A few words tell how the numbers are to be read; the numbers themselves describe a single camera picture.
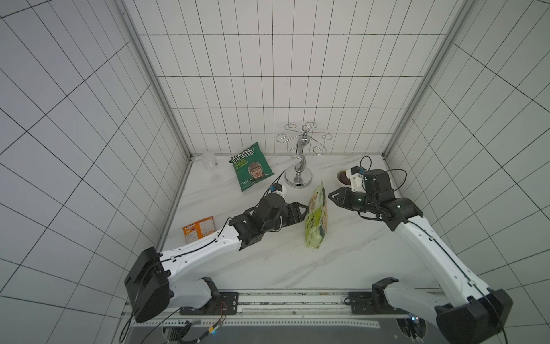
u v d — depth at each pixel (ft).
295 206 2.19
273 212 1.82
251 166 3.51
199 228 2.88
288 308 2.38
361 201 2.03
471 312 1.18
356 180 2.23
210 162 3.30
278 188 2.28
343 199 2.11
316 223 2.61
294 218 2.11
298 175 3.54
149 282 1.28
